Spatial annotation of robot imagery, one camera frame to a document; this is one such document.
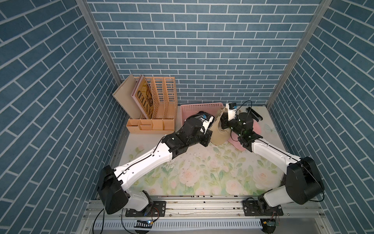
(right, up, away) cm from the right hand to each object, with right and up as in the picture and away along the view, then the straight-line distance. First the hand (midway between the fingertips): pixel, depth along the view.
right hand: (221, 114), depth 83 cm
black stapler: (+32, 0, +31) cm, 45 cm away
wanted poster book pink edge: (-51, +13, +13) cm, 54 cm away
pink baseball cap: (+5, -13, -6) cm, 15 cm away
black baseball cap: (-11, +1, +29) cm, 31 cm away
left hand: (-5, -10, -11) cm, 16 cm away
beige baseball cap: (-3, -12, -6) cm, 14 cm away
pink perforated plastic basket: (-24, +3, +32) cm, 41 cm away
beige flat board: (-60, +12, +5) cm, 61 cm away
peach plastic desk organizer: (-41, +17, +32) cm, 55 cm away
